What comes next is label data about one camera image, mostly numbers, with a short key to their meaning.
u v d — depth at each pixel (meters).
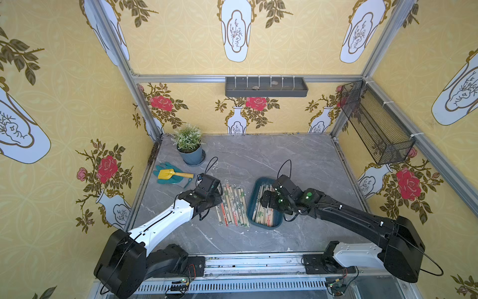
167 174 1.00
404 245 0.40
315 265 0.75
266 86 0.92
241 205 0.90
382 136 0.84
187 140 0.95
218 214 0.88
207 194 0.64
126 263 0.39
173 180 0.98
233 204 0.90
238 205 0.90
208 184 0.65
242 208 0.90
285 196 0.62
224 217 0.86
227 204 0.90
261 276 0.72
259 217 0.86
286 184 0.62
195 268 0.73
